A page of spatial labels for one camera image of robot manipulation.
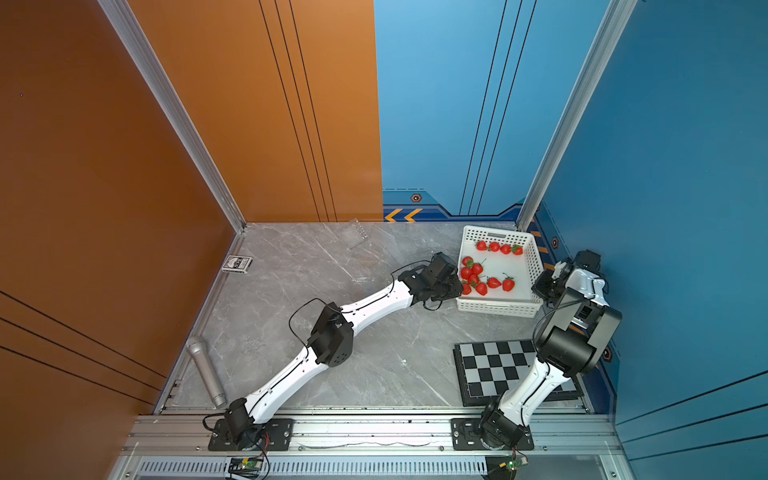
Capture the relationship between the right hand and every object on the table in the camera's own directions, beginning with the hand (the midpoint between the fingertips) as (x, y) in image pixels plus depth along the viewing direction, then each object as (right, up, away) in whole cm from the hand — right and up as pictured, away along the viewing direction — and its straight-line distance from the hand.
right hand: (540, 289), depth 94 cm
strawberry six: (-13, +2, +5) cm, 14 cm away
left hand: (-23, +1, +1) cm, 23 cm away
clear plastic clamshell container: (-56, +5, +12) cm, 58 cm away
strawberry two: (-9, +13, +16) cm, 22 cm away
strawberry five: (-8, +1, +5) cm, 10 cm away
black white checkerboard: (-21, -21, -13) cm, 32 cm away
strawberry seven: (-17, 0, +5) cm, 18 cm away
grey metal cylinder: (-103, -16, -9) cm, 104 cm away
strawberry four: (-1, +13, +15) cm, 19 cm away
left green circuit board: (-81, -40, -23) cm, 93 cm away
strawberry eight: (-20, +8, +12) cm, 24 cm away
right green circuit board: (-18, -38, -24) cm, 48 cm away
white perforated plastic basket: (-8, +6, +15) cm, 18 cm away
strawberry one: (-14, +14, +17) cm, 26 cm away
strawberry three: (-5, +13, +15) cm, 20 cm away
